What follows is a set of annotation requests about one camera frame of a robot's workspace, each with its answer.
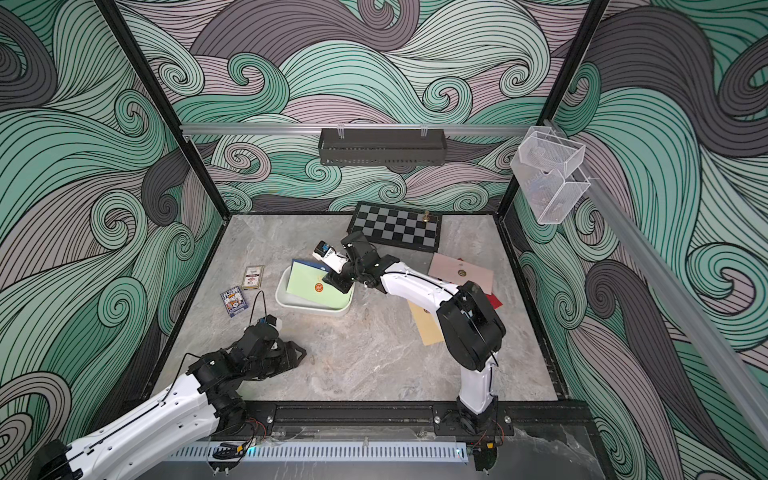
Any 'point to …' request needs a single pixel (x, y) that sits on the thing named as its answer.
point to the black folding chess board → (404, 226)
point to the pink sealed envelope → (456, 271)
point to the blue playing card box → (234, 300)
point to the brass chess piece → (426, 217)
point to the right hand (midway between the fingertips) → (333, 270)
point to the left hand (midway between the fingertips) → (303, 353)
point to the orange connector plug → (239, 448)
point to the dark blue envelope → (317, 264)
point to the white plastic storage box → (290, 301)
